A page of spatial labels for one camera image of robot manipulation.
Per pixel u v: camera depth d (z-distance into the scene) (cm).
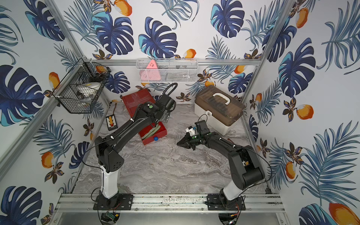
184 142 78
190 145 78
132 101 93
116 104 121
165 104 63
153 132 101
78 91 85
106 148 49
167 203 75
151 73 90
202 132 72
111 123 106
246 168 46
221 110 90
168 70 101
